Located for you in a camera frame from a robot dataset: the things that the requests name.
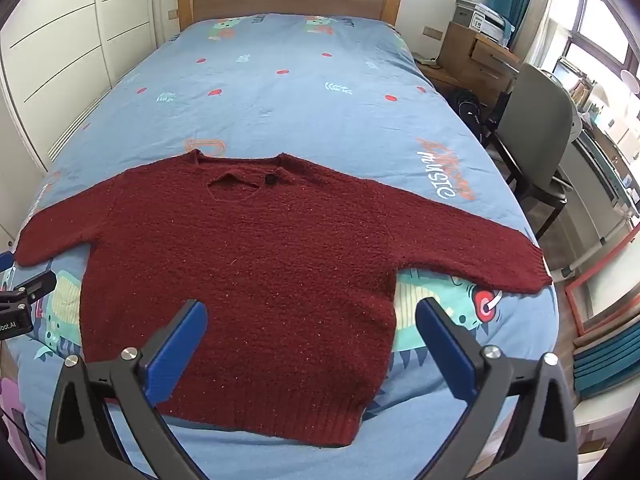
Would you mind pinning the white round lamp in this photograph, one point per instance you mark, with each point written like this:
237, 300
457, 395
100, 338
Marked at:
631, 80

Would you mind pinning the bed with blue cartoon sheet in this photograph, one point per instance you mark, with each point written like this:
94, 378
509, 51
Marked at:
300, 105

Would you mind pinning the white wardrobe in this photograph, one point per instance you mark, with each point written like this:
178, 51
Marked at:
65, 60

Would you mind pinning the teal slatted stack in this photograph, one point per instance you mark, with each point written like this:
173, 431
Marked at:
607, 360

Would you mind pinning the grey chair back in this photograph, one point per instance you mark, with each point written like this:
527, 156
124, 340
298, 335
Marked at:
540, 120

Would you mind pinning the white printer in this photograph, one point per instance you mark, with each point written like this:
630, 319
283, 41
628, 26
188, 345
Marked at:
482, 19

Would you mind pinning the beige wall switch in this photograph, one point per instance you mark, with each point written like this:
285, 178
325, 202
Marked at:
432, 32
173, 13

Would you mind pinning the cluttered desk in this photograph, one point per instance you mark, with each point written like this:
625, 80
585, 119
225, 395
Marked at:
607, 170

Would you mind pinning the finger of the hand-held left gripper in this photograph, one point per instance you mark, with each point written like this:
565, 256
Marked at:
35, 286
6, 267

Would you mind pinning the wooden nightstand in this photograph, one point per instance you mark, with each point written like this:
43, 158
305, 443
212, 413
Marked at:
475, 67

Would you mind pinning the dark red knitted sweater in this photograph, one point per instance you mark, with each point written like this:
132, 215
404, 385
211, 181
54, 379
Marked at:
250, 260

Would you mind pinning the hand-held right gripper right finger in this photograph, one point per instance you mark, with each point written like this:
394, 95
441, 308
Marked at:
447, 355

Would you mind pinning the black backpack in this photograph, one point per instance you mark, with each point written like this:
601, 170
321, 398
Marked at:
467, 110

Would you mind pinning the pink cloth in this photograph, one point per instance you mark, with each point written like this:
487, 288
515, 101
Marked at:
10, 400

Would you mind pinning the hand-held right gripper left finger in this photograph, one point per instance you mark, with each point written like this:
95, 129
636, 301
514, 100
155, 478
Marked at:
177, 355

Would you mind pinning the red framed board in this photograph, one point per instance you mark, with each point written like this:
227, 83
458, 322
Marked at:
580, 305

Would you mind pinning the white power strip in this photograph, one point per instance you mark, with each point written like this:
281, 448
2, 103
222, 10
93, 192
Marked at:
429, 61

